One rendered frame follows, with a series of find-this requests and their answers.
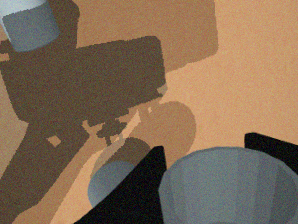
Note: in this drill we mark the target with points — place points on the grey post with cap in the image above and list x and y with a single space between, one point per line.
106 179

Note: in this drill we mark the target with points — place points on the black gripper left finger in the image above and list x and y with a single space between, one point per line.
135 200

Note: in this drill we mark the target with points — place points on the grey cup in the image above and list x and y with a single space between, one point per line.
229 185

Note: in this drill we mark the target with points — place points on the grey metal pipe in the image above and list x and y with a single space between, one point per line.
28 24

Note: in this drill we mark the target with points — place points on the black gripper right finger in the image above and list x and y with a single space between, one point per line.
286 152

